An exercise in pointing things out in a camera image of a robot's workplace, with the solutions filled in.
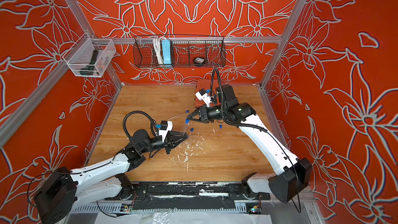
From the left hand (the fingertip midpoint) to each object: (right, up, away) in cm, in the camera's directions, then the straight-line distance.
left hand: (185, 135), depth 68 cm
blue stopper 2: (+1, +7, -5) cm, 9 cm away
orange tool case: (+15, +27, +45) cm, 54 cm away
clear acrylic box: (-60, +42, +23) cm, 77 cm away
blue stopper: (-1, +8, +35) cm, 36 cm away
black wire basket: (-8, +48, +32) cm, 58 cm away
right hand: (+1, +8, -6) cm, 10 cm away
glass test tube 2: (0, +4, -3) cm, 4 cm away
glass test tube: (-10, +5, +32) cm, 34 cm away
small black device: (+6, +41, +27) cm, 50 cm away
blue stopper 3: (+20, -1, +29) cm, 35 cm away
